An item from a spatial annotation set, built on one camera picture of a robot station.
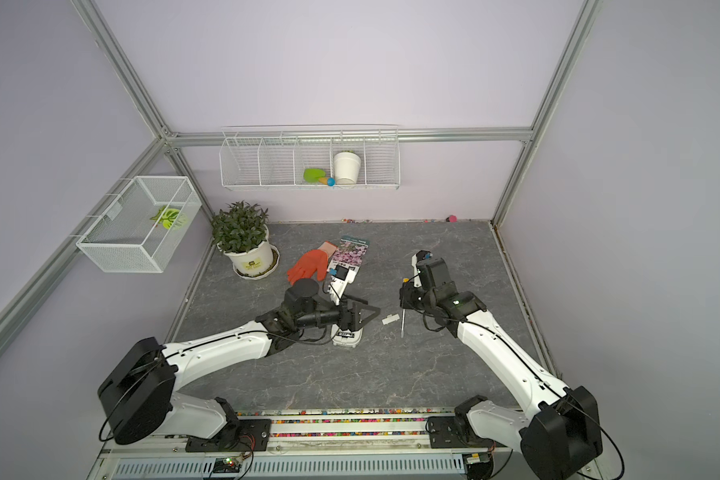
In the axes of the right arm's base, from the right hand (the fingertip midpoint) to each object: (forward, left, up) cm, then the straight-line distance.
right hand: (402, 288), depth 81 cm
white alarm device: (-8, +16, -14) cm, 22 cm away
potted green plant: (+19, +49, +1) cm, 53 cm away
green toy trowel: (+39, +28, +9) cm, 49 cm away
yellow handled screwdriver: (+15, -3, -18) cm, 24 cm away
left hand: (-8, +8, +3) cm, 12 cm away
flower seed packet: (+28, +16, -17) cm, 36 cm away
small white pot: (+35, +16, +15) cm, 41 cm away
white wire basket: (+15, +73, +10) cm, 75 cm away
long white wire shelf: (+44, +29, +13) cm, 54 cm away
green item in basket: (+16, +64, +12) cm, 67 cm away
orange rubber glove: (+23, +30, -17) cm, 41 cm away
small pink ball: (+45, -26, -18) cm, 55 cm away
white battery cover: (-1, +3, -16) cm, 16 cm away
